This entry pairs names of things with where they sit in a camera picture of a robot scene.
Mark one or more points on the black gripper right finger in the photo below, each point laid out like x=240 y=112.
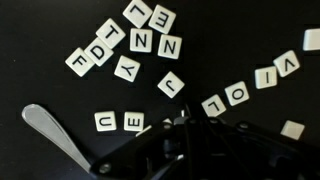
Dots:
x=250 y=156

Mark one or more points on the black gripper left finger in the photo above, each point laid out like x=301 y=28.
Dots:
x=150 y=156

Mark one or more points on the white letter tile E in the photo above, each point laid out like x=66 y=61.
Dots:
x=133 y=121
x=162 y=19

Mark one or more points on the white letter tile U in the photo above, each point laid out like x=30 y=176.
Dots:
x=105 y=121

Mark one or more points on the white letter tile L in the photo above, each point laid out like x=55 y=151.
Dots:
x=137 y=13
x=213 y=105

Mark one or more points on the white letter tile O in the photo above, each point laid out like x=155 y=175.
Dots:
x=236 y=93

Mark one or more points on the white letter tile J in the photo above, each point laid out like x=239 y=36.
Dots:
x=171 y=84

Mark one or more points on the white letter tile I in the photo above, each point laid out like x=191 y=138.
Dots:
x=266 y=77

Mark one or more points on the white letter tile Y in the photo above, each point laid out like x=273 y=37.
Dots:
x=127 y=68

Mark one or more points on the white letter tile V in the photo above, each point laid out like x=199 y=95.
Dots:
x=286 y=63

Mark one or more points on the white letter tile N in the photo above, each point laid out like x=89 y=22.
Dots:
x=169 y=46
x=141 y=40

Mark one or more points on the white letter tile D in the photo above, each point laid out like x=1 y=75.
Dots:
x=98 y=51

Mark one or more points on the white letter tile F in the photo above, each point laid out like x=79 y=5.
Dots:
x=79 y=62

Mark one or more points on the white letter tile T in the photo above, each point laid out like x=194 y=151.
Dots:
x=110 y=33

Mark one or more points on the white square tile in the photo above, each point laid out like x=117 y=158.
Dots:
x=144 y=130
x=166 y=120

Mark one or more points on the blank white tile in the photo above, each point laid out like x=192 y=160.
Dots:
x=292 y=130
x=312 y=39

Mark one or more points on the silver metal spoon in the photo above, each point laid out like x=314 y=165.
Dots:
x=50 y=128

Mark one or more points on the black square table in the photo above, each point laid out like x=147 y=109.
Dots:
x=40 y=33

